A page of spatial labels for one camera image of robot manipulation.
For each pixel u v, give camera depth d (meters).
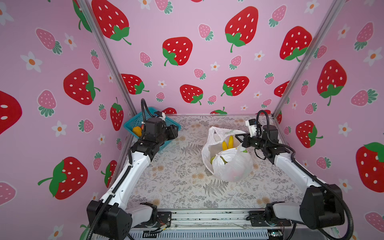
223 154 0.66
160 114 0.68
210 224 0.73
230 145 0.95
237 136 0.82
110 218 0.38
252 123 0.72
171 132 0.67
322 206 0.41
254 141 0.72
